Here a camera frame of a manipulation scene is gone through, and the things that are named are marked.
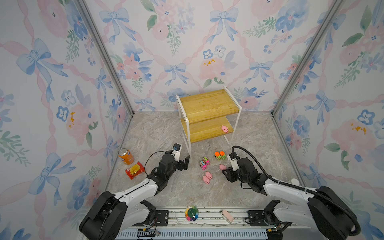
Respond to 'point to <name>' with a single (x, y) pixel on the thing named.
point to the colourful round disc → (192, 213)
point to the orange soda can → (125, 154)
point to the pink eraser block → (227, 216)
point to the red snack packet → (136, 169)
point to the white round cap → (295, 181)
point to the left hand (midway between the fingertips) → (182, 152)
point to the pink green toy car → (206, 160)
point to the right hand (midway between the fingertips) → (225, 169)
